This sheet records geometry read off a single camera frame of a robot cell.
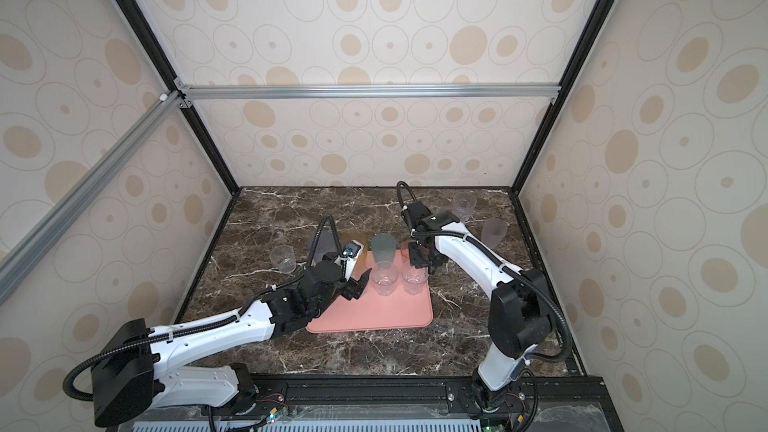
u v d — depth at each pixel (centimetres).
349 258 65
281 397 73
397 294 92
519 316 45
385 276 94
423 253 74
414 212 69
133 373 39
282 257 99
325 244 106
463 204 111
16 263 51
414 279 95
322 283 57
